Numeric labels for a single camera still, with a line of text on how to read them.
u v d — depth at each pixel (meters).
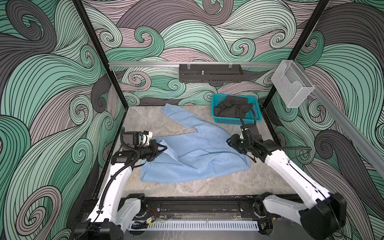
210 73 0.96
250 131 0.59
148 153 0.65
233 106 1.10
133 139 0.60
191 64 0.93
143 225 0.71
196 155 0.92
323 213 0.36
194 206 0.76
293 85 0.78
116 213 0.42
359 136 0.55
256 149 0.55
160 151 0.70
